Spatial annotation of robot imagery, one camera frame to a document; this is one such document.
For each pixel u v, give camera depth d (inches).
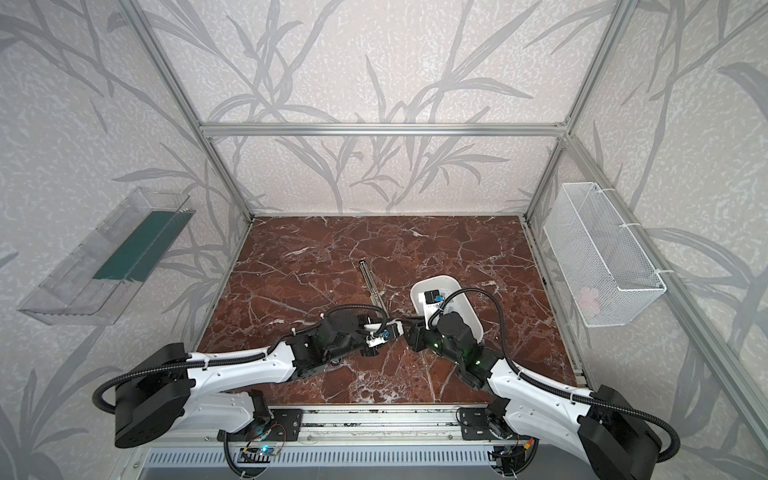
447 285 38.7
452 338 23.3
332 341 23.6
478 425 28.9
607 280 23.9
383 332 25.2
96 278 25.2
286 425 28.7
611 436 16.1
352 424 29.6
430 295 27.8
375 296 37.8
